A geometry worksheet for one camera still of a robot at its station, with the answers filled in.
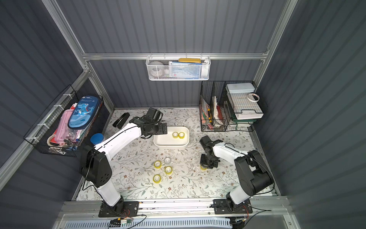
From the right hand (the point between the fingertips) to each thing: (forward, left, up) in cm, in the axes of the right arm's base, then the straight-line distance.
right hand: (207, 165), depth 88 cm
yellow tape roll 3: (0, +32, 0) cm, 32 cm away
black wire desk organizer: (+41, -18, +12) cm, 46 cm away
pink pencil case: (+3, +72, +31) cm, 78 cm away
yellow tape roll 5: (-8, +31, 0) cm, 32 cm away
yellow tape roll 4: (-3, +24, 0) cm, 24 cm away
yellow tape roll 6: (-2, +3, +1) cm, 4 cm away
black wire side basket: (-2, +76, +35) cm, 84 cm away
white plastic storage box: (+17, +27, +2) cm, 32 cm away
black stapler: (+33, +65, +2) cm, 73 cm away
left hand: (+16, +29, +15) cm, 36 cm away
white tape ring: (+39, -34, +19) cm, 55 cm away
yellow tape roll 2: (+22, +17, +1) cm, 28 cm away
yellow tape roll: (+21, +21, 0) cm, 30 cm away
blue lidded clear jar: (+8, +65, +18) cm, 68 cm away
